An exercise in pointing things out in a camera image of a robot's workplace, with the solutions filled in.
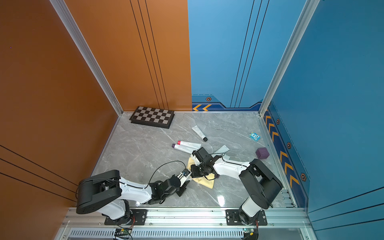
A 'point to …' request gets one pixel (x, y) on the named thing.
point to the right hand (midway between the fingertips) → (191, 175)
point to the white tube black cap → (197, 129)
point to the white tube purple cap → (183, 148)
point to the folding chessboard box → (153, 116)
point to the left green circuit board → (123, 232)
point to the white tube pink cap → (196, 145)
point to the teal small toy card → (254, 136)
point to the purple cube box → (262, 153)
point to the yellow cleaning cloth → (207, 180)
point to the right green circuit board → (250, 233)
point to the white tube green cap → (224, 149)
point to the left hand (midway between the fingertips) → (188, 178)
